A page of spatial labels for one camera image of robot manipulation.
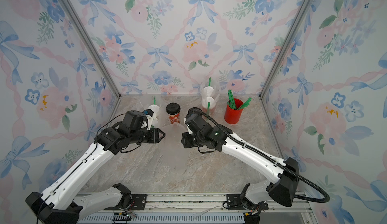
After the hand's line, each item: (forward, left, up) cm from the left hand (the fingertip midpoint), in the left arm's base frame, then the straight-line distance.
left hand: (163, 134), depth 72 cm
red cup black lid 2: (+19, -13, -5) cm, 24 cm away
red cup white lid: (+35, -23, -5) cm, 42 cm away
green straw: (+42, -24, -3) cm, 48 cm away
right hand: (-2, -9, -2) cm, 10 cm away
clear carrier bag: (+38, -28, -2) cm, 48 cm away
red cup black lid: (+19, -2, -5) cm, 20 cm away
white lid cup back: (+23, -21, -4) cm, 31 cm away
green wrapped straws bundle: (+28, -38, -9) cm, 48 cm away
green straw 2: (+21, -23, -4) cm, 31 cm away
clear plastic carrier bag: (+20, +14, +1) cm, 24 cm away
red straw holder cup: (+23, -40, -16) cm, 49 cm away
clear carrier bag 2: (-1, -4, -20) cm, 20 cm away
